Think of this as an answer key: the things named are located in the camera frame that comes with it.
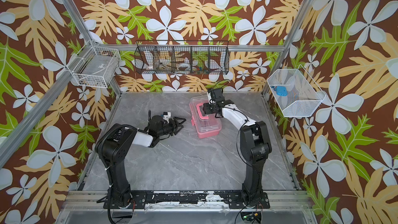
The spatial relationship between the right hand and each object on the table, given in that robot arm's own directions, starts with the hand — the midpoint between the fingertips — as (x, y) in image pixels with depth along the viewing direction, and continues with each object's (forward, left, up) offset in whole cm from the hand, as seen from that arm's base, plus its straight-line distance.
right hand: (208, 108), depth 98 cm
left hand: (-8, +15, -1) cm, 17 cm away
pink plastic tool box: (-11, +2, -2) cm, 11 cm away
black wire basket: (+26, +16, +21) cm, 37 cm away
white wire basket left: (+12, +65, +25) cm, 70 cm away
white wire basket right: (-9, -47, +20) cm, 52 cm away
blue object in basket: (0, -41, +15) cm, 44 cm away
